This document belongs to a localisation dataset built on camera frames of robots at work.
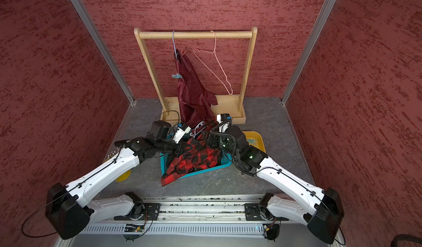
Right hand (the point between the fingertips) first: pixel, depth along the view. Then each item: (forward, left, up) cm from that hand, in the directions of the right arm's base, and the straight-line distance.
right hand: (204, 136), depth 72 cm
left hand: (-3, +8, -8) cm, 11 cm away
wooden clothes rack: (+40, -15, -25) cm, 50 cm away
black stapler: (+9, +51, -20) cm, 55 cm away
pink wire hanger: (+50, -8, +6) cm, 51 cm away
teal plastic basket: (-5, -10, -16) cm, 20 cm away
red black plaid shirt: (-4, +6, -11) cm, 13 cm away
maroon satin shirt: (+34, +8, -11) cm, 37 cm away
